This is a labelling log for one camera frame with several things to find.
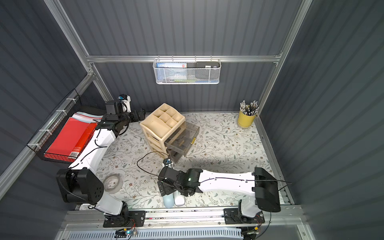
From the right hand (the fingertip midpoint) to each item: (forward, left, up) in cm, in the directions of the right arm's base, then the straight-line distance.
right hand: (165, 187), depth 71 cm
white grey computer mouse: (-3, -6, -13) cm, 15 cm away
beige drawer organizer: (+31, +6, +11) cm, 34 cm away
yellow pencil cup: (+49, -49, -7) cm, 70 cm away
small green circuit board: (-18, +20, -13) cm, 30 cm away
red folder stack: (+18, +44, +16) cm, 50 cm away
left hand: (+36, +18, +15) cm, 43 cm away
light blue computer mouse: (-3, 0, -12) cm, 13 cm away
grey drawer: (+27, -6, +1) cm, 28 cm away
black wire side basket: (+36, +50, +21) cm, 65 cm away
